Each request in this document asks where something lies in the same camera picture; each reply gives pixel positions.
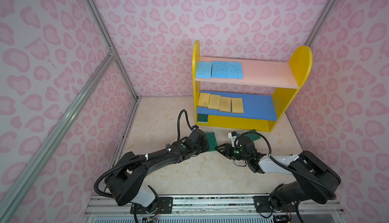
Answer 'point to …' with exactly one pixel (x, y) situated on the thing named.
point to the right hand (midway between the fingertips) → (217, 149)
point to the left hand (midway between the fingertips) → (211, 142)
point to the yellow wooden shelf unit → (247, 94)
